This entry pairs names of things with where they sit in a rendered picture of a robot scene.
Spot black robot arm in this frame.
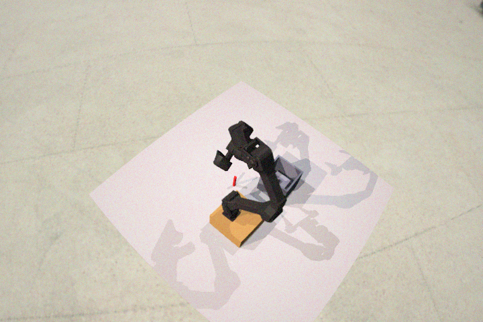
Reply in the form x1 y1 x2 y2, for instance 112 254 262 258
221 123 286 223

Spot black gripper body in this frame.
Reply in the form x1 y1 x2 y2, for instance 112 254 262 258
213 121 254 171

